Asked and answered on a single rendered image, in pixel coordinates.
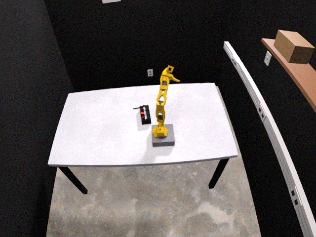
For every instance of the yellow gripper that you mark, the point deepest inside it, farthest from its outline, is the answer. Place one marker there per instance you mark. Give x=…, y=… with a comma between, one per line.
x=167, y=74

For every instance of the black power strip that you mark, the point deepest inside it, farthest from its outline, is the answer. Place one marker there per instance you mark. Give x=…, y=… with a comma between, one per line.
x=145, y=114

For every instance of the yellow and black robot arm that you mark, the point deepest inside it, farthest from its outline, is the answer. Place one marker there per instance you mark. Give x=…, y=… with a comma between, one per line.
x=164, y=82

